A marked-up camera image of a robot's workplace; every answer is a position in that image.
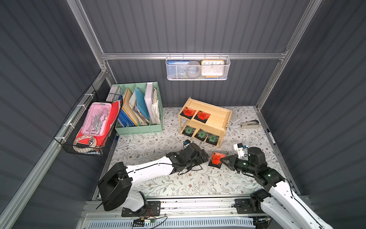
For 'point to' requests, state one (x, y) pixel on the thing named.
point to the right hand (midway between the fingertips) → (223, 159)
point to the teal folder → (141, 104)
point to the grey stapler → (252, 124)
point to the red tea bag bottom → (202, 116)
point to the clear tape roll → (85, 140)
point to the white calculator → (234, 119)
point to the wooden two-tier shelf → (216, 124)
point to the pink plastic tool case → (97, 119)
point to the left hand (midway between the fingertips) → (204, 158)
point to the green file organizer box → (131, 119)
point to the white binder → (148, 100)
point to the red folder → (100, 140)
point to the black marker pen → (271, 136)
